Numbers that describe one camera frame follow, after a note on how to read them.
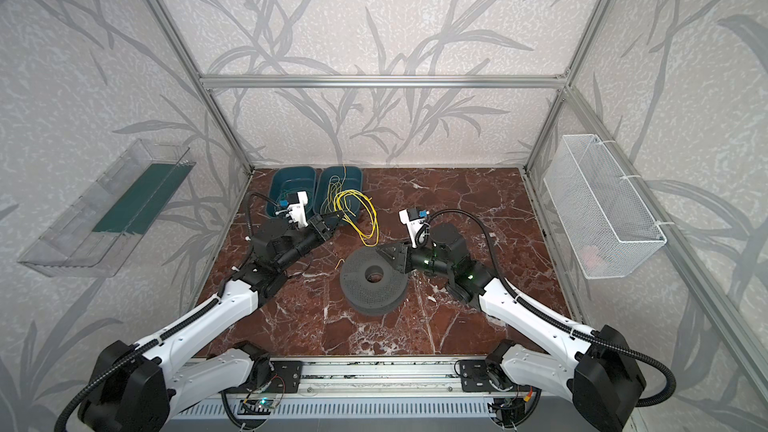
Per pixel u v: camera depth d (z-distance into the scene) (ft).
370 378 2.48
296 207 2.31
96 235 2.08
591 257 2.37
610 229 1.97
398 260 2.08
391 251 2.32
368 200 2.37
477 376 2.42
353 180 3.77
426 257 2.11
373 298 2.64
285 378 2.39
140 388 1.27
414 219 2.17
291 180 3.77
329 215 2.38
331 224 2.43
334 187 3.69
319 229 2.19
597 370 1.28
